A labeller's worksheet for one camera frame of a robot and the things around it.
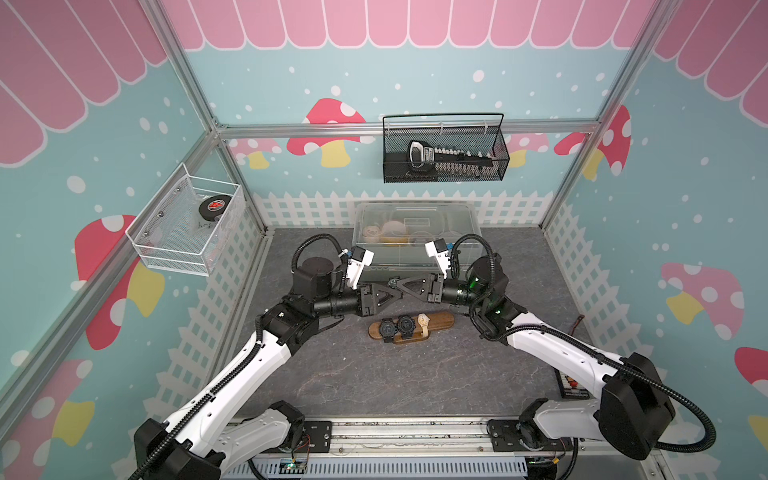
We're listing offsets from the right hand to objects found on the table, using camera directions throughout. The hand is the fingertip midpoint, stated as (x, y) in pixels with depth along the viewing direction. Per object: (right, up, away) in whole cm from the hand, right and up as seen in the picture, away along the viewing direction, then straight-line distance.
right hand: (399, 287), depth 66 cm
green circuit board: (-26, -43, +5) cm, 51 cm away
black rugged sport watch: (-3, -14, +17) cm, 22 cm away
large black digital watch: (+2, -12, +18) cm, 22 cm away
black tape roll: (-49, +20, +13) cm, 55 cm away
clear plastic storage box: (0, +14, +30) cm, 34 cm away
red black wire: (+58, -13, +29) cm, 67 cm away
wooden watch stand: (+12, -12, +21) cm, 27 cm away
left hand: (-1, -3, 0) cm, 3 cm away
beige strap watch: (+7, -11, +19) cm, 24 cm away
